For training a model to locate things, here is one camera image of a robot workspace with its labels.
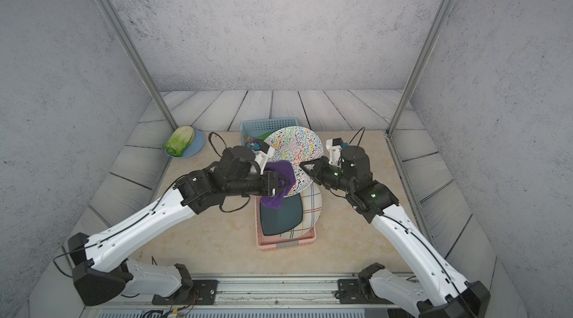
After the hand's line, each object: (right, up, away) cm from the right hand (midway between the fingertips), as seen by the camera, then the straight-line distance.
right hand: (298, 165), depth 66 cm
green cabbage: (-58, +9, +45) cm, 74 cm away
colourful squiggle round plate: (-1, +6, +7) cm, 9 cm away
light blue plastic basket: (-20, +16, +52) cm, 58 cm away
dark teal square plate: (-9, -25, +26) cm, 37 cm away
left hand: (-2, -6, -2) cm, 6 cm away
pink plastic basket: (-8, -29, +16) cm, 34 cm away
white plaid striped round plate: (+5, -16, +19) cm, 25 cm away
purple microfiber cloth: (-4, -2, +1) cm, 4 cm away
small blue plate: (-52, +6, +50) cm, 72 cm away
